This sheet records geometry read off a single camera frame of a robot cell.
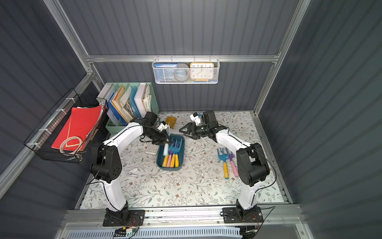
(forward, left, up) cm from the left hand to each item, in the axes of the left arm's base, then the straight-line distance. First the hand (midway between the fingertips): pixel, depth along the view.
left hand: (169, 141), depth 88 cm
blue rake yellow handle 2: (+1, -3, -9) cm, 10 cm away
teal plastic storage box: (-5, +7, -9) cm, 12 cm away
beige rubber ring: (-13, +46, +17) cm, 50 cm away
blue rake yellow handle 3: (-5, -34, -10) cm, 36 cm away
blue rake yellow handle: (-9, +3, -8) cm, 12 cm away
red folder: (0, +41, +19) cm, 45 cm away
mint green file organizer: (+25, +29, +10) cm, 40 cm away
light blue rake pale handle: (-7, +1, +2) cm, 7 cm away
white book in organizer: (+24, +21, +13) cm, 34 cm away
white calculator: (+2, +14, -12) cm, 18 cm away
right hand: (+1, -10, +8) cm, 13 cm away
